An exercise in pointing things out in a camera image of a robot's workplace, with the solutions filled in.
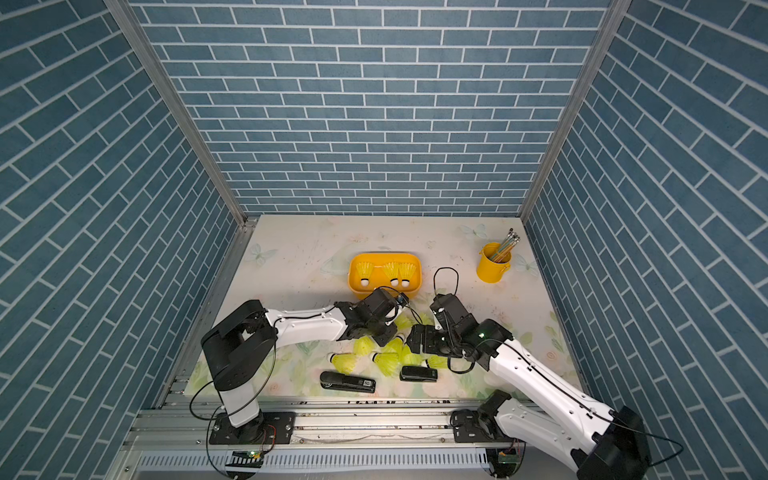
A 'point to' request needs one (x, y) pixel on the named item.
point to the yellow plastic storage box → (372, 270)
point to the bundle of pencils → (509, 242)
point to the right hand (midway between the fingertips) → (422, 343)
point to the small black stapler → (418, 373)
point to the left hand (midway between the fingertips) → (399, 331)
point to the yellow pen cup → (493, 262)
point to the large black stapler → (343, 381)
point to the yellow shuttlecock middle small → (396, 347)
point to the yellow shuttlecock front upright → (408, 358)
